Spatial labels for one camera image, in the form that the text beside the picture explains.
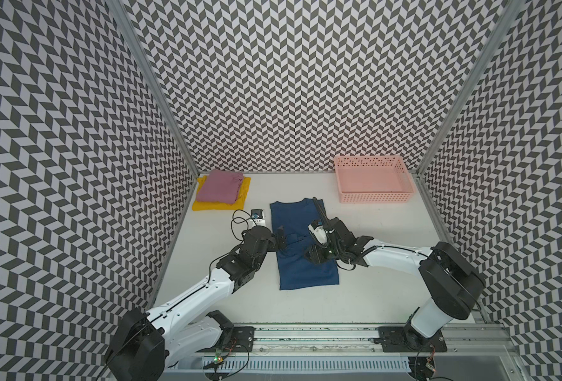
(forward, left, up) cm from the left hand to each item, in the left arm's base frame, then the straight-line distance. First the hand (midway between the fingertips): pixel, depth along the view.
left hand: (270, 230), depth 82 cm
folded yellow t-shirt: (+20, +29, -13) cm, 38 cm away
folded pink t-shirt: (+29, +26, -10) cm, 40 cm away
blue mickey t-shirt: (-10, -8, -12) cm, 18 cm away
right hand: (-5, -14, -10) cm, 18 cm away
